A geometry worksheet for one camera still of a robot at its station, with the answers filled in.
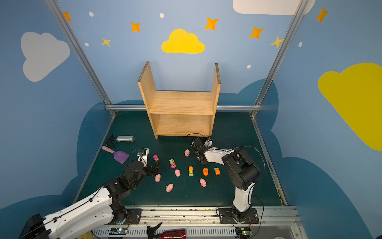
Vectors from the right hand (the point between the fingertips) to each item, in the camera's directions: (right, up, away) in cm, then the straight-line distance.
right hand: (206, 150), depth 98 cm
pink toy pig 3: (-18, -12, -10) cm, 24 cm away
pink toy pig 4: (-22, -18, -16) cm, 33 cm away
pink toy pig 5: (-3, -16, -14) cm, 22 cm away
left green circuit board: (-45, -34, -28) cm, 63 cm away
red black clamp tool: (-15, -33, -32) cm, 48 cm away
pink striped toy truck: (-22, -7, -8) cm, 24 cm away
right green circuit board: (+16, -36, -27) cm, 48 cm away
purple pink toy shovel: (-57, -3, -4) cm, 57 cm away
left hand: (-30, -2, -18) cm, 35 cm away
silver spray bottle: (-56, +8, +3) cm, 56 cm away
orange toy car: (-1, -11, -10) cm, 15 cm away
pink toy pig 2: (-30, -14, -12) cm, 35 cm away
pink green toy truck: (-33, -3, -6) cm, 33 cm away
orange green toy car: (-10, -11, -10) cm, 18 cm away
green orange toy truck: (+6, -11, -10) cm, 16 cm away
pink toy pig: (-13, -1, -1) cm, 13 cm away
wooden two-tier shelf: (-17, +24, -13) cm, 32 cm away
